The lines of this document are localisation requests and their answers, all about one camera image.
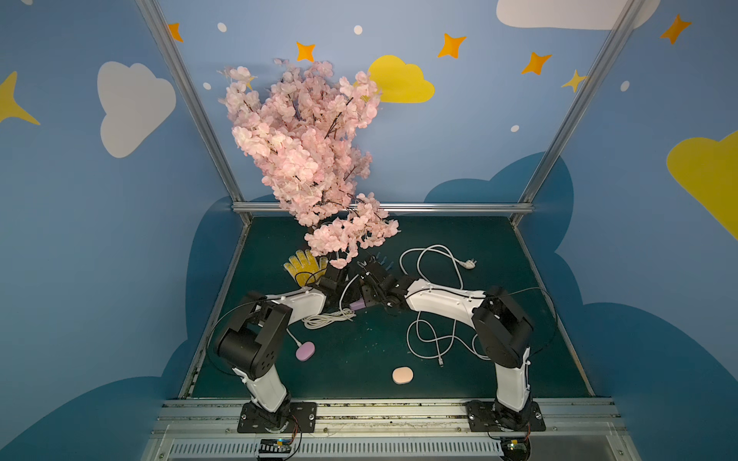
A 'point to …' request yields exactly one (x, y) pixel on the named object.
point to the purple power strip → (357, 304)
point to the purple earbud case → (306, 351)
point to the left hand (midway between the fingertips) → (365, 287)
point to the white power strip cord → (469, 264)
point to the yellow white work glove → (304, 268)
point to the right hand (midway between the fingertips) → (372, 290)
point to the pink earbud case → (403, 375)
